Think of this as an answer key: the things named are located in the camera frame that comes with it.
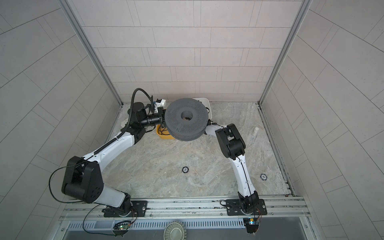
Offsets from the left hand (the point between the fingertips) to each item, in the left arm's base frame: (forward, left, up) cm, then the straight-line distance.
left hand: (180, 116), depth 70 cm
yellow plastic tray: (+9, +15, -30) cm, 35 cm away
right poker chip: (-19, -44, -30) cm, 57 cm away
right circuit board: (-39, -34, -30) cm, 59 cm away
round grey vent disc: (-42, +2, -29) cm, 51 cm away
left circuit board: (-41, +23, -26) cm, 54 cm away
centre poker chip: (-15, -1, -30) cm, 34 cm away
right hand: (+19, +4, -18) cm, 27 cm away
